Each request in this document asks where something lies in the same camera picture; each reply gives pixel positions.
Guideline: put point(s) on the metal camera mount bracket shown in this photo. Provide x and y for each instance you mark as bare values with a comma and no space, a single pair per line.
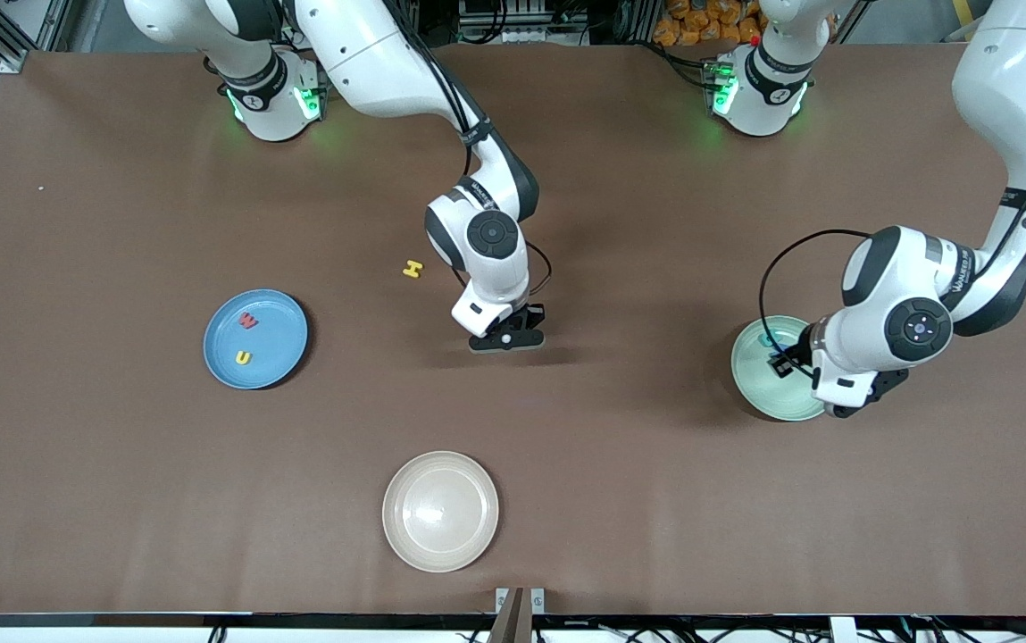
512,625

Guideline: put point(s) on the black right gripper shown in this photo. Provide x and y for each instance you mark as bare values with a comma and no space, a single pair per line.
532,313

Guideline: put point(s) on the red foam letter w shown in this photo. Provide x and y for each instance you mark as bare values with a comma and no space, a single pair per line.
248,321

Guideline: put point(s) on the aluminium frame profile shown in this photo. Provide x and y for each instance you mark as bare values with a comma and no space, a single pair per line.
12,61

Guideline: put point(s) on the beige round plate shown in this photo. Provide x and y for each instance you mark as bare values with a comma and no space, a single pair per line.
439,511

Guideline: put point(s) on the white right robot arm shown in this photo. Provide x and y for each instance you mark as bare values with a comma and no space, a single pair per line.
370,54

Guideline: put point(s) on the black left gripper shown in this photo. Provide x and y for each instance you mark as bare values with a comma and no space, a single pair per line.
796,351

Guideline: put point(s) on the blue round plate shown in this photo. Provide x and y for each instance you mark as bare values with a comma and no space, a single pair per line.
276,344

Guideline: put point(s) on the brown table mat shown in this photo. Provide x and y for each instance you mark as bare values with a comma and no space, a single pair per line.
120,446

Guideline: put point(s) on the pale green round plate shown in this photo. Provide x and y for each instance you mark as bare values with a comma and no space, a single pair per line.
749,384

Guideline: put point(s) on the yellow foam letter H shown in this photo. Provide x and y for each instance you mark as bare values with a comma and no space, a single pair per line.
412,269

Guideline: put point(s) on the pile of orange packets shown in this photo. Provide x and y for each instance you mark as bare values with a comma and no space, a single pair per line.
700,22

